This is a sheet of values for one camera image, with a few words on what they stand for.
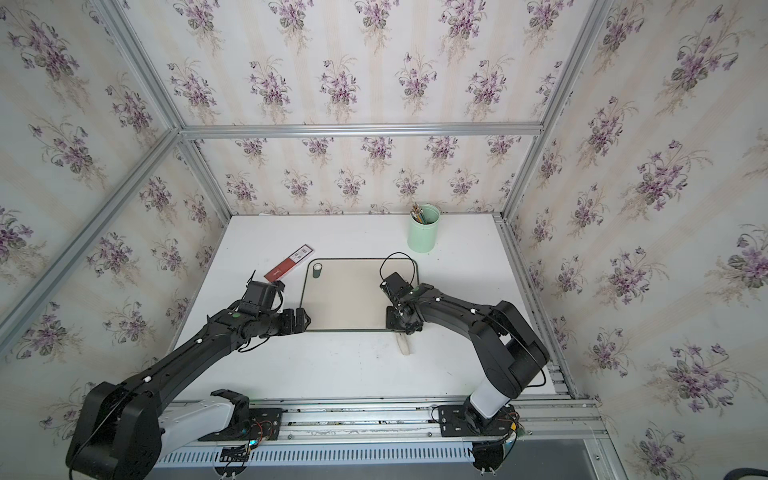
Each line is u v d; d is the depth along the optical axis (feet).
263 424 2.39
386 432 2.39
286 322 2.50
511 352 1.47
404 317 2.11
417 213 3.22
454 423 2.40
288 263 3.43
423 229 3.24
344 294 3.23
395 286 2.35
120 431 1.28
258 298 2.17
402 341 2.75
